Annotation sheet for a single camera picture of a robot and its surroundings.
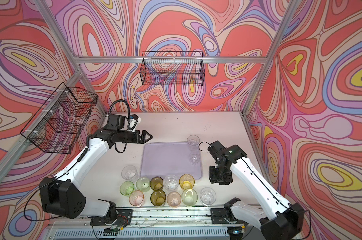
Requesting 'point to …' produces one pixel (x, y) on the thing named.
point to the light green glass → (143, 183)
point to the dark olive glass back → (156, 183)
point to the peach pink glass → (173, 199)
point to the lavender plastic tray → (161, 159)
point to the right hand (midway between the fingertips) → (216, 186)
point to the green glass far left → (126, 188)
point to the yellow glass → (186, 181)
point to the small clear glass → (194, 158)
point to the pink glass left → (136, 198)
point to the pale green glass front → (189, 197)
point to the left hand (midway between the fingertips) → (147, 135)
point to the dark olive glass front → (158, 198)
